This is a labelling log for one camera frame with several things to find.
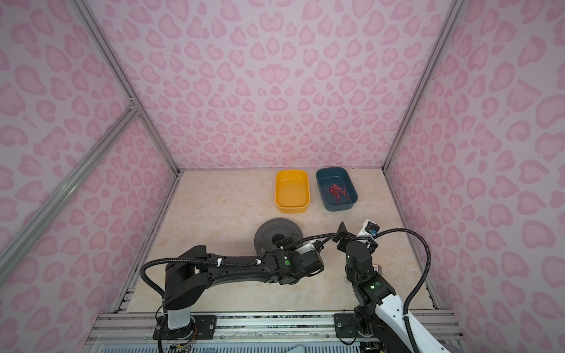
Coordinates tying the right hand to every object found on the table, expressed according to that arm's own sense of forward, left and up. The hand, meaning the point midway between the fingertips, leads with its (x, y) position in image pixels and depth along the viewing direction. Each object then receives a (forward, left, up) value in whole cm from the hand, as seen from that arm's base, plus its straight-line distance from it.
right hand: (350, 226), depth 78 cm
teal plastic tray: (+37, +4, -14) cm, 40 cm away
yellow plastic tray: (+27, +22, -15) cm, 38 cm away
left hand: (-4, +19, -8) cm, 21 cm away
